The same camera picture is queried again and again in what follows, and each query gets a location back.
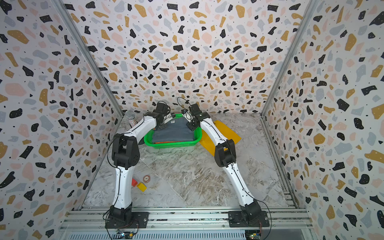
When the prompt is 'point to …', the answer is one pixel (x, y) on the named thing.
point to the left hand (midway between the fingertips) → (158, 120)
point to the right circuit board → (253, 234)
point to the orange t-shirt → (167, 142)
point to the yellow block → (142, 186)
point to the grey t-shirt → (175, 130)
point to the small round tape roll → (146, 179)
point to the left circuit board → (121, 235)
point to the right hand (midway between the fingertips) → (192, 123)
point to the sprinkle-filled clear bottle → (130, 114)
